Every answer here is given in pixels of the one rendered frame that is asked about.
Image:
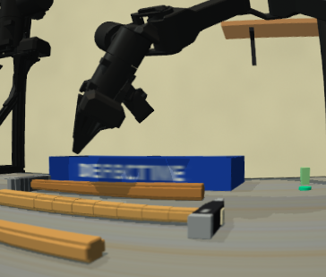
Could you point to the blue bin with label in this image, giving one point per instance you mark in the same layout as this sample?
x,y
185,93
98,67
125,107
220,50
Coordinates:
x,y
217,173

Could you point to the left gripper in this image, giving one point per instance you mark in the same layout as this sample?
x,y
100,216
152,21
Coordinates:
x,y
108,79

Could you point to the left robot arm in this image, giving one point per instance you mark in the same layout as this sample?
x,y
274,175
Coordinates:
x,y
173,29

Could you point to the hammer with wooden handle and red head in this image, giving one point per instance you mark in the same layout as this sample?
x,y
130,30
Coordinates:
x,y
75,246

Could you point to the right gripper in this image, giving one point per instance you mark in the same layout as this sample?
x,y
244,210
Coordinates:
x,y
11,35

